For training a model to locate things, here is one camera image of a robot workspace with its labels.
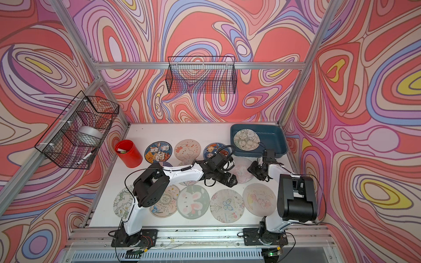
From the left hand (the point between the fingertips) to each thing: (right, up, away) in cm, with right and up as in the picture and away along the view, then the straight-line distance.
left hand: (234, 181), depth 88 cm
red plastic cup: (-58, +15, 0) cm, 60 cm away
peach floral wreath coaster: (-35, -11, -5) cm, 37 cm away
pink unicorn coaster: (+5, +4, +8) cm, 10 cm away
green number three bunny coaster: (-22, -10, -3) cm, 24 cm away
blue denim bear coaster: (-13, +17, +17) cm, 28 cm away
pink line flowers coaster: (-26, -2, +3) cm, 26 cm away
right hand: (+11, +3, +6) cm, 13 cm away
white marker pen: (-68, +15, -16) cm, 72 cm away
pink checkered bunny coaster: (-28, +15, +17) cm, 36 cm away
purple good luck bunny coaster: (-40, +8, +11) cm, 43 cm away
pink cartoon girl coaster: (+13, -8, -3) cm, 16 cm away
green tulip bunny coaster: (+11, +23, +21) cm, 33 cm away
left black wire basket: (-71, +25, -19) cm, 77 cm away
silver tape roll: (-65, +25, -19) cm, 72 cm away
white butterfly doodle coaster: (-4, -11, -5) cm, 13 cm away
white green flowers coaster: (-58, -10, -4) cm, 59 cm away
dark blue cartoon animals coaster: (-47, +15, +17) cm, 52 cm away
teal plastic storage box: (+29, +25, +24) cm, 45 cm away
